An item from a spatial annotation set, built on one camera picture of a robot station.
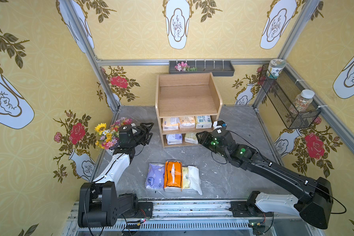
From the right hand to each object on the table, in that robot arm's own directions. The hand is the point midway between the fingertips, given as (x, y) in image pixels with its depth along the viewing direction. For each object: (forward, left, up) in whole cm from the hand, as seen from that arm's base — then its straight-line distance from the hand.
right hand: (200, 133), depth 76 cm
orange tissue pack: (-16, +13, -15) cm, 26 cm away
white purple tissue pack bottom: (+6, +15, -15) cm, 22 cm away
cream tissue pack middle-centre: (+9, +7, -2) cm, 11 cm away
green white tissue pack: (+9, -2, -2) cm, 10 cm away
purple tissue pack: (-17, +24, -18) cm, 34 cm away
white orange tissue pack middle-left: (+7, +16, -2) cm, 18 cm away
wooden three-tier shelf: (+13, +8, +8) cm, 17 cm away
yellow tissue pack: (-18, +4, -17) cm, 25 cm away
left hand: (+6, +29, -4) cm, 29 cm away
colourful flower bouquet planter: (+1, +51, -5) cm, 51 cm away
